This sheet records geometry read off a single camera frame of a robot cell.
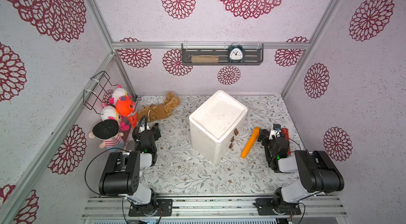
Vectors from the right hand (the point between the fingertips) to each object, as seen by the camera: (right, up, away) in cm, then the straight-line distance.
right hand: (269, 128), depth 91 cm
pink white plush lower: (-89, +9, -6) cm, 90 cm away
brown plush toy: (-70, +9, +9) cm, 71 cm away
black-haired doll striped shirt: (-84, +1, -16) cm, 86 cm away
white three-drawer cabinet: (-33, +3, -15) cm, 37 cm away
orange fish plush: (-80, +12, -5) cm, 82 cm away
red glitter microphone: (+12, -4, +6) cm, 14 cm away
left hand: (-72, 0, +2) cm, 72 cm away
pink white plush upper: (-90, +21, +4) cm, 92 cm away
